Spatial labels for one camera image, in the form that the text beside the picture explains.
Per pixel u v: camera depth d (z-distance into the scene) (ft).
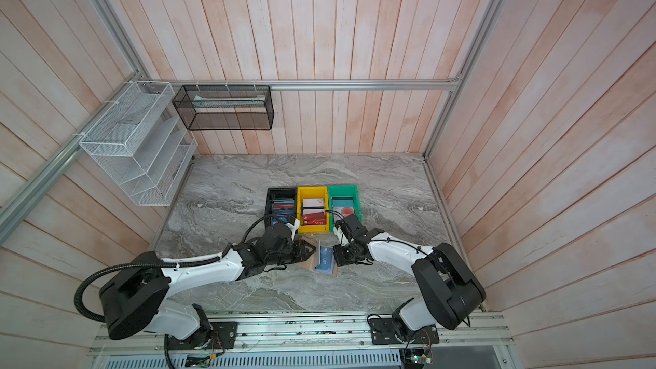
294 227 2.54
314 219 3.20
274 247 2.16
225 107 3.39
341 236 2.44
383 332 2.40
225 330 2.47
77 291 1.33
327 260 2.83
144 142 2.40
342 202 3.34
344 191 3.34
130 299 1.40
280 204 3.28
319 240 3.06
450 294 1.42
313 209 3.25
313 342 2.40
